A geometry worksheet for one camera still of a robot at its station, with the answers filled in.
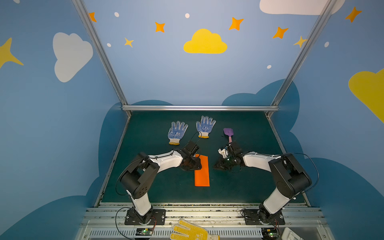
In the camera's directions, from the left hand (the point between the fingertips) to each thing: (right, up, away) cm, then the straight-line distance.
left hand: (200, 167), depth 90 cm
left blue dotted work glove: (-18, +20, +18) cm, 32 cm away
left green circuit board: (-28, -27, -18) cm, 43 cm away
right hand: (+8, +1, +1) cm, 8 cm away
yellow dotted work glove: (-4, -26, -19) cm, 33 cm away
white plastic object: (+41, -26, -21) cm, 53 cm away
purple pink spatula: (+23, +21, +18) cm, 36 cm away
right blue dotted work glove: (+5, +25, +24) cm, 35 cm away
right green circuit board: (+33, -27, -18) cm, 46 cm away
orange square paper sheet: (+1, -4, -2) cm, 5 cm away
